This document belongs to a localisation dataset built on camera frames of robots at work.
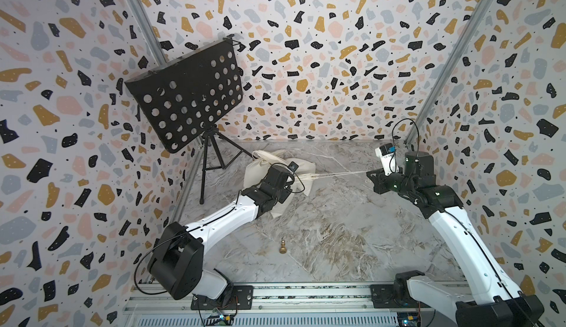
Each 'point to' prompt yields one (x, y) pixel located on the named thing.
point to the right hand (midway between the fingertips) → (372, 172)
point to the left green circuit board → (226, 320)
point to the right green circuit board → (407, 319)
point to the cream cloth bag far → (304, 166)
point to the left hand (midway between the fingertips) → (281, 180)
